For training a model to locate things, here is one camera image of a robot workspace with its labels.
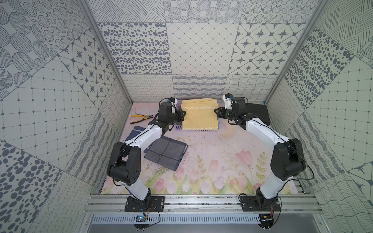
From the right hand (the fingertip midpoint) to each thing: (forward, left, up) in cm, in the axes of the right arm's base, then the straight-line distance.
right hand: (216, 111), depth 90 cm
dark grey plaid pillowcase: (-20, +32, -18) cm, 41 cm away
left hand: (-1, +20, +2) cm, 20 cm away
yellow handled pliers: (+9, +52, -17) cm, 56 cm away
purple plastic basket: (-9, +24, -4) cm, 26 cm away
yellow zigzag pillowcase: (-1, +10, -2) cm, 10 cm away
